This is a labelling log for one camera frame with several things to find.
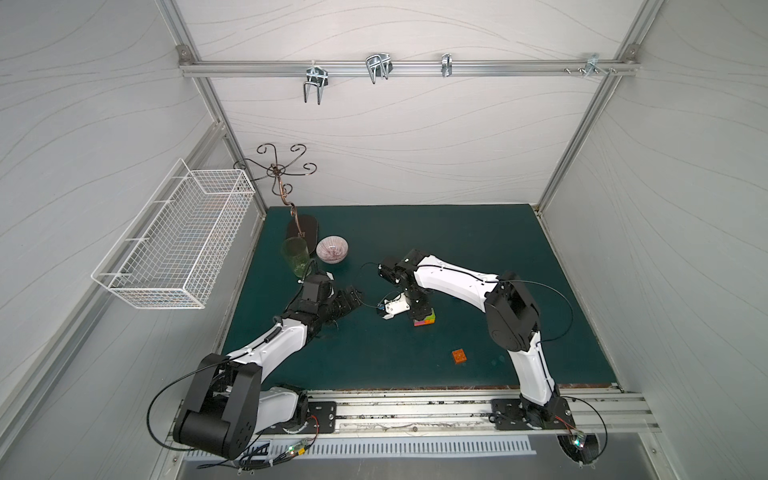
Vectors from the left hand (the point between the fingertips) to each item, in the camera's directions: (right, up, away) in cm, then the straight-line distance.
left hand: (356, 300), depth 88 cm
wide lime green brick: (+22, -5, 0) cm, 23 cm away
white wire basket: (-41, +16, -19) cm, 48 cm away
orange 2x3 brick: (+22, -6, 0) cm, 23 cm away
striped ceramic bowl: (-11, +14, +18) cm, 25 cm away
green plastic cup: (-20, +14, +7) cm, 25 cm away
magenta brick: (+19, -7, 0) cm, 20 cm away
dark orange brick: (+30, -14, -6) cm, 33 cm away
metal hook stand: (-25, +39, 0) cm, 46 cm away
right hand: (+19, -2, +2) cm, 19 cm away
